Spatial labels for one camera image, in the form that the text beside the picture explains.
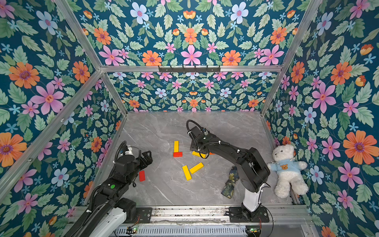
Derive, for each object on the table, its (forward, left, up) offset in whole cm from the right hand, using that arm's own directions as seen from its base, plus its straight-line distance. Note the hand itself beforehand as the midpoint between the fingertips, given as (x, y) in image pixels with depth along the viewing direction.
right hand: (198, 144), depth 91 cm
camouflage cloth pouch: (-17, -21, -7) cm, 28 cm away
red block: (-2, +13, -9) cm, 16 cm away
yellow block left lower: (-11, +1, -9) cm, 14 cm away
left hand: (-12, +27, +7) cm, 30 cm away
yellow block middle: (-2, +3, -7) cm, 8 cm away
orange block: (-19, -7, +22) cm, 30 cm away
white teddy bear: (-15, -51, -2) cm, 54 cm away
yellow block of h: (+3, +15, -7) cm, 17 cm away
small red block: (-18, +33, -9) cm, 39 cm away
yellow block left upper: (-15, +6, -8) cm, 18 cm away
